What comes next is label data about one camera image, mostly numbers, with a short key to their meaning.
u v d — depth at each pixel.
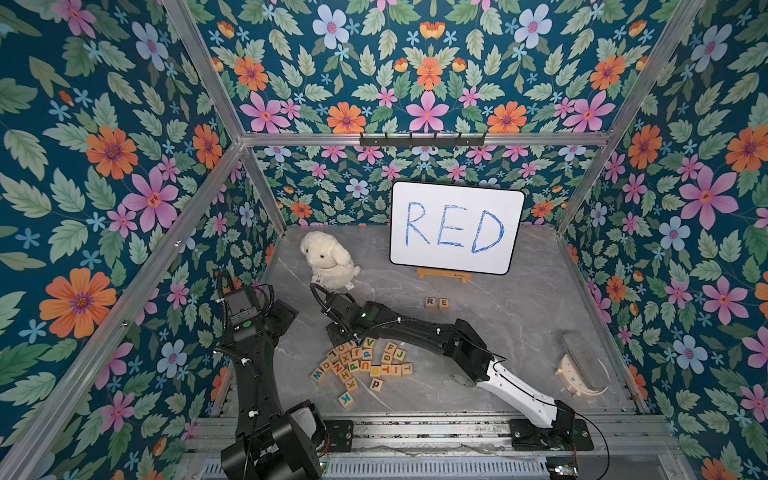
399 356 0.84
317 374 0.82
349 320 0.71
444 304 0.96
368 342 0.88
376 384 0.80
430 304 0.96
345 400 0.78
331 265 0.90
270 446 0.42
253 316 0.58
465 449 0.72
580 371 0.80
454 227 0.95
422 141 0.91
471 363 0.61
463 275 0.99
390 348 0.86
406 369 0.82
